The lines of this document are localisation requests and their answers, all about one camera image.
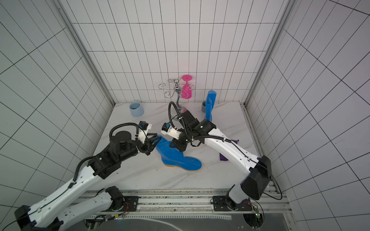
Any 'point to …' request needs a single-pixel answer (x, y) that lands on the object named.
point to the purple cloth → (222, 157)
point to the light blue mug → (136, 110)
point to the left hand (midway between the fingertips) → (156, 139)
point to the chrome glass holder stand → (180, 90)
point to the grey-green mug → (203, 107)
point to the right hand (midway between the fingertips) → (172, 140)
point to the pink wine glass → (186, 90)
